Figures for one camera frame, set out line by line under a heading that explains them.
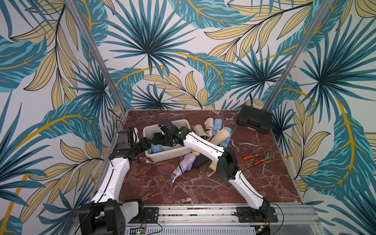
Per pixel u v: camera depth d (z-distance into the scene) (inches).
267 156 37.2
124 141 24.3
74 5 26.4
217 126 41.8
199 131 39.8
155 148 36.2
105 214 15.5
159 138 30.6
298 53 33.3
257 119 42.0
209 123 42.0
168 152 31.8
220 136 38.4
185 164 33.7
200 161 34.6
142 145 28.8
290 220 29.4
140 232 28.0
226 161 25.0
